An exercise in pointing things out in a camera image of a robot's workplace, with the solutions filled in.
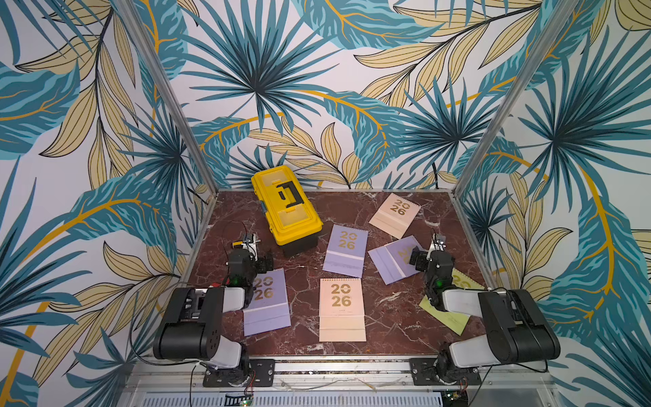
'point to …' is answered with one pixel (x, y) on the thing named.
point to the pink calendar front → (341, 310)
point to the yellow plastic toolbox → (292, 216)
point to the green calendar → (455, 321)
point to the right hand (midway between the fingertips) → (432, 249)
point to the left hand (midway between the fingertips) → (257, 252)
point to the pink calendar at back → (396, 215)
